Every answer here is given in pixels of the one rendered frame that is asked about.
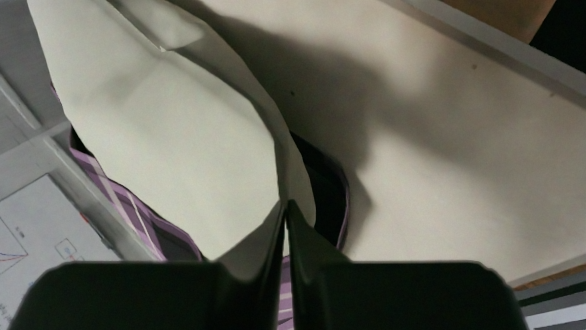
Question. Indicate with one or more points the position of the beige pillow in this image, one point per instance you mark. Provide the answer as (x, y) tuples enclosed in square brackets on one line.
[(173, 115)]

